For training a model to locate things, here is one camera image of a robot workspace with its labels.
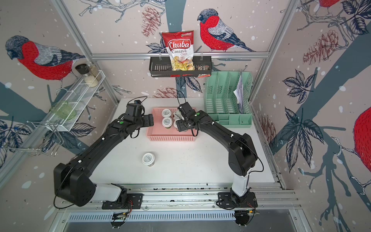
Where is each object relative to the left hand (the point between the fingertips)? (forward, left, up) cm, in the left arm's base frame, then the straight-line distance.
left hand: (149, 115), depth 83 cm
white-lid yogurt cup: (+14, -7, -15) cm, 21 cm away
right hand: (-1, -20, -7) cm, 21 cm away
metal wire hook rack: (-20, +45, +1) cm, 49 cm away
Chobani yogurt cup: (+13, -15, -16) cm, 25 cm away
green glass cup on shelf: (-7, +39, +12) cm, 41 cm away
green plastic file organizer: (+32, -51, -23) cm, 64 cm away
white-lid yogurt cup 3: (+4, -14, -15) cm, 21 cm away
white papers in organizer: (+16, -56, +4) cm, 58 cm away
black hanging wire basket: (+32, -5, +12) cm, 35 cm away
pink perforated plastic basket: (+1, -2, -21) cm, 21 cm away
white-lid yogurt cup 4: (-21, 0, -15) cm, 26 cm away
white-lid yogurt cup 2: (+5, -8, -15) cm, 18 cm away
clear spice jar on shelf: (+22, +34, +14) cm, 43 cm away
